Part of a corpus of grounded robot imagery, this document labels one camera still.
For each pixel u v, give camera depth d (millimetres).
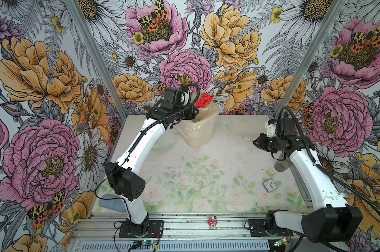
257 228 743
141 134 496
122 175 437
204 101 772
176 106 580
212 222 729
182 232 745
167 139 1103
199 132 844
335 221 386
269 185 856
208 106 763
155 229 741
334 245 426
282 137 604
